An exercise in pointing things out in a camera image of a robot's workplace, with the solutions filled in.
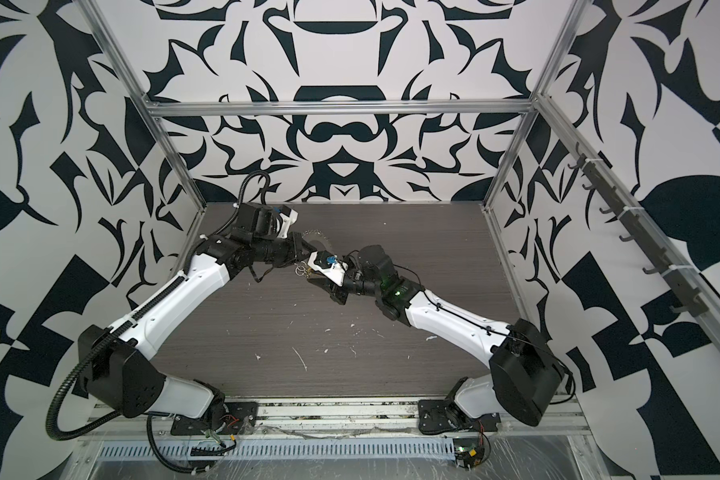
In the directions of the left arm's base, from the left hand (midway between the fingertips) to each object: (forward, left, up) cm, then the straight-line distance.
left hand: (318, 244), depth 77 cm
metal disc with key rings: (+3, +1, -3) cm, 4 cm away
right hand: (-8, +1, -1) cm, 8 cm away
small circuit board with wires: (-43, -35, -26) cm, 61 cm away
